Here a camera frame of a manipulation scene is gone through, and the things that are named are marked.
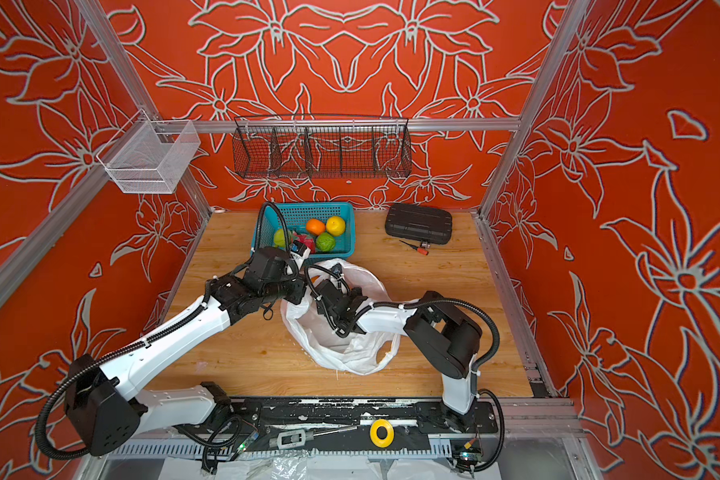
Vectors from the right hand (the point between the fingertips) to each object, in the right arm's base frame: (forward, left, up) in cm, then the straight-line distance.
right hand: (330, 293), depth 91 cm
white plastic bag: (-20, -11, +2) cm, 22 cm away
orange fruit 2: (-9, +1, +22) cm, 24 cm away
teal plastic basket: (+30, +24, +2) cm, 39 cm away
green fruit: (+20, +3, +1) cm, 20 cm away
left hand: (-3, +4, +14) cm, 15 cm away
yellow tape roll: (-38, -15, -3) cm, 41 cm away
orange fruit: (+28, +7, 0) cm, 29 cm away
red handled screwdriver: (+20, -31, -4) cm, 37 cm away
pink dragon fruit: (+23, +10, -3) cm, 25 cm away
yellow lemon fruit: (+27, -1, +2) cm, 27 cm away
